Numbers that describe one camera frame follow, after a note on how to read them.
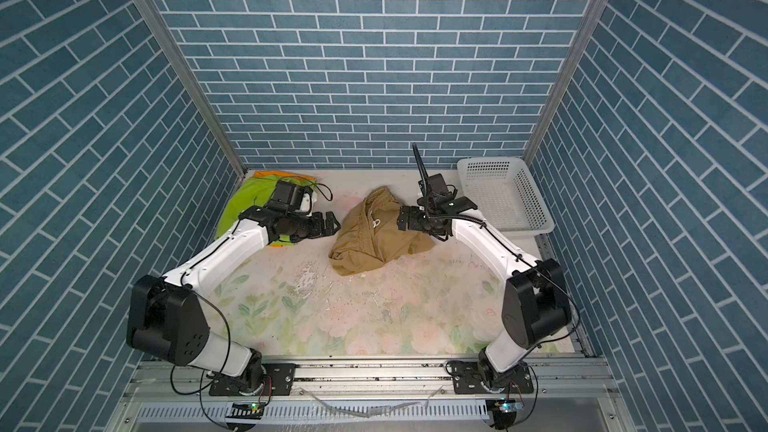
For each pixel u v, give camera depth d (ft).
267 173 3.86
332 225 2.62
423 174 2.36
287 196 2.21
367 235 3.16
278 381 2.41
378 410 2.32
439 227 2.03
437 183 2.23
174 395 1.45
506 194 3.79
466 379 2.41
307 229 2.47
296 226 2.36
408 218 2.53
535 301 1.48
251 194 3.46
